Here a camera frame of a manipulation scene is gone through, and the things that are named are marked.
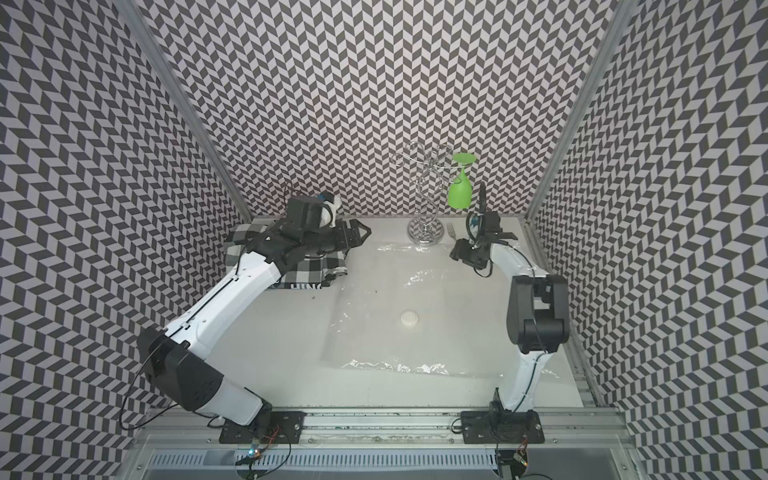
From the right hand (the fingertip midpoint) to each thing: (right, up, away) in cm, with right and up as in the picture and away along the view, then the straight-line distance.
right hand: (458, 260), depth 96 cm
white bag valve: (-16, -17, -5) cm, 24 cm away
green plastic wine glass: (0, +22, -2) cm, 22 cm away
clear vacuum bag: (-13, -15, +1) cm, 20 cm away
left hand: (-30, +7, -20) cm, 36 cm away
